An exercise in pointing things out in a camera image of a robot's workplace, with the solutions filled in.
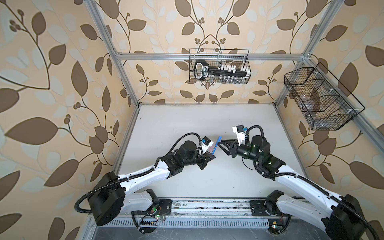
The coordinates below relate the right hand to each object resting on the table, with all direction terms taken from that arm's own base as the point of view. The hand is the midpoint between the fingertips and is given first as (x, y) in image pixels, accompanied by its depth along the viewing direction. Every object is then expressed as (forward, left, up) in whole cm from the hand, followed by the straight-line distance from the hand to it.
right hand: (220, 144), depth 73 cm
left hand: (-3, +2, -6) cm, 7 cm away
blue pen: (-2, +3, -3) cm, 5 cm away
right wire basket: (+14, -53, +12) cm, 56 cm away
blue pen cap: (+2, 0, +2) cm, 2 cm away
